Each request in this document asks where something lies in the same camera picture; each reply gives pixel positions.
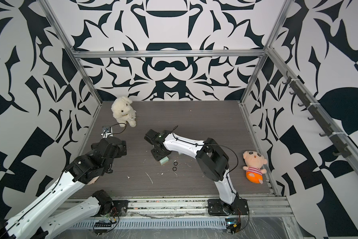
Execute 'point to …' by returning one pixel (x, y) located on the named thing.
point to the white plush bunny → (123, 112)
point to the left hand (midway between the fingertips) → (111, 140)
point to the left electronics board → (101, 227)
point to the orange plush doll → (254, 161)
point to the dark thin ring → (174, 164)
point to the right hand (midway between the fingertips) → (159, 153)
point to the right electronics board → (232, 225)
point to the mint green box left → (164, 160)
